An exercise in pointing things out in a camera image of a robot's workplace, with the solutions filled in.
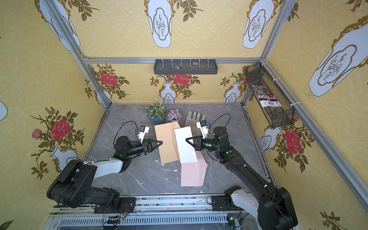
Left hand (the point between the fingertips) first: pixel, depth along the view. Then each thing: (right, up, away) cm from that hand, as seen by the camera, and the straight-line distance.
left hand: (163, 144), depth 78 cm
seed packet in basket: (+55, +25, -1) cm, 61 cm away
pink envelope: (+16, -19, +7) cm, 26 cm away
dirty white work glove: (+17, +11, +32) cm, 38 cm away
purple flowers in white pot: (+4, +16, +23) cm, 28 cm away
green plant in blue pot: (-8, +18, +18) cm, 26 cm away
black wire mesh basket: (+68, +20, +10) cm, 71 cm away
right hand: (+12, +2, -4) cm, 13 cm away
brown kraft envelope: (+3, -3, 0) cm, 4 cm away
